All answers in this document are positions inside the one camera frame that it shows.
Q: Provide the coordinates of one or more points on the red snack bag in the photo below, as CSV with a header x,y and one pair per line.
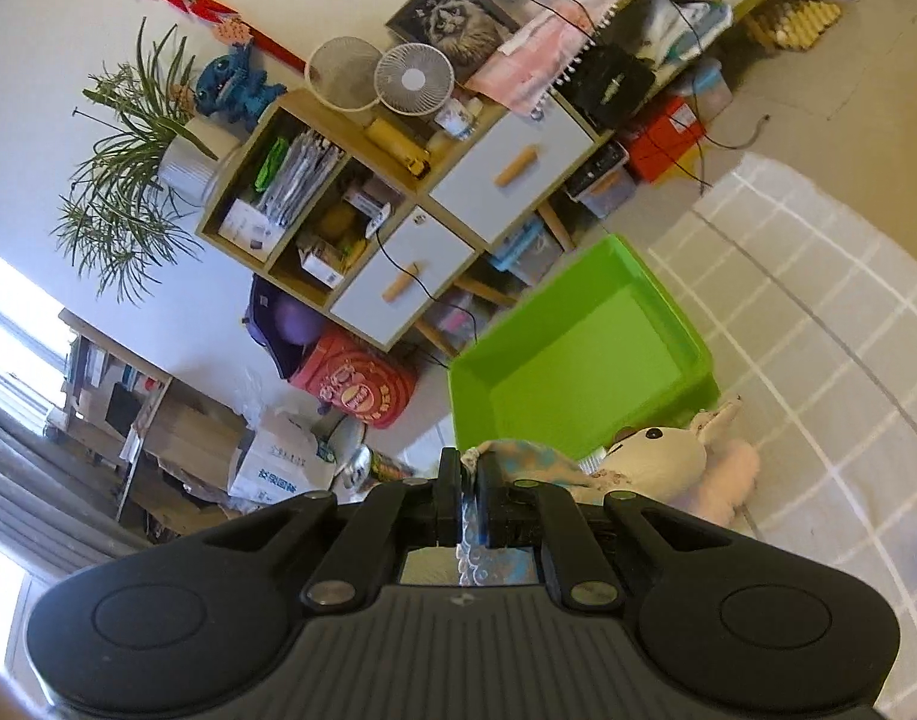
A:
x,y
343,371

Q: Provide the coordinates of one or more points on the potted spider plant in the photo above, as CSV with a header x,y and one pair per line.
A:
x,y
119,223

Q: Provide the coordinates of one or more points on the white bunny plush toy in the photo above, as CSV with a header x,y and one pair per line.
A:
x,y
704,468

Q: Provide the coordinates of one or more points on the wooden shelf with boxes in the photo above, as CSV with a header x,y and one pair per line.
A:
x,y
168,450

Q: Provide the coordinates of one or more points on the green plastic bin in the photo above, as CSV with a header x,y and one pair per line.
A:
x,y
598,349

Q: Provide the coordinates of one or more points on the white desk fan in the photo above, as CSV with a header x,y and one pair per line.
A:
x,y
414,79

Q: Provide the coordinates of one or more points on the purple bag with ball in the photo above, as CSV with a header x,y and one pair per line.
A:
x,y
284,327

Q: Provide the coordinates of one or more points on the beige round fan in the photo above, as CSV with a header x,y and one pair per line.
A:
x,y
340,74

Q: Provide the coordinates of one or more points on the wooden cabinet with white drawers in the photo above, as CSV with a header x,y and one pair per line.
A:
x,y
476,193

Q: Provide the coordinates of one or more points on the blue Stitch plush toy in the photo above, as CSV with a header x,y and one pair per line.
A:
x,y
230,86

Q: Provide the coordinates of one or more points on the red cardboard box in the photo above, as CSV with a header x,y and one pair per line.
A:
x,y
659,136

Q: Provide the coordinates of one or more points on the pink fringed cloth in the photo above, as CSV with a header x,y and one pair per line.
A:
x,y
522,71

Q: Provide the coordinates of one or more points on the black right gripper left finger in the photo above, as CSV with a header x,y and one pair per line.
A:
x,y
448,487

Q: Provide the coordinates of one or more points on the light blue patterned cloth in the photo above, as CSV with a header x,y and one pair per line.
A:
x,y
480,566

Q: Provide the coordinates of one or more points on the framed cat picture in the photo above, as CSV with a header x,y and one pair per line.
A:
x,y
467,32

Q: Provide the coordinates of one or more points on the grey checked table cloth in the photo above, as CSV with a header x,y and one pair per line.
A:
x,y
810,314

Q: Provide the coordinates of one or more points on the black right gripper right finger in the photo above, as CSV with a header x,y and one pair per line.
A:
x,y
490,500

